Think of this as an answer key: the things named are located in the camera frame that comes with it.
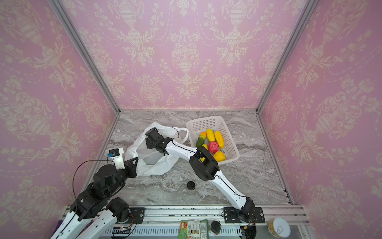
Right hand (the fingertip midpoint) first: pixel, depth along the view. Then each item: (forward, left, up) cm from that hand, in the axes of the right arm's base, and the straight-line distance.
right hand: (152, 138), depth 98 cm
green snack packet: (-49, -26, -4) cm, 56 cm away
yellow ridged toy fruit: (0, -44, -2) cm, 44 cm away
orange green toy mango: (-1, -32, -2) cm, 32 cm away
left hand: (-23, -1, +16) cm, 28 cm away
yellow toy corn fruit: (+1, -39, -1) cm, 39 cm away
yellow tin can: (-51, -63, -1) cm, 81 cm away
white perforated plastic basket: (+10, -31, -2) cm, 32 cm away
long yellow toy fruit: (-6, -35, -3) cm, 35 cm away
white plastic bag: (-15, 0, -4) cm, 15 cm away
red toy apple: (-7, -39, -1) cm, 40 cm away
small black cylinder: (-32, -25, +3) cm, 41 cm away
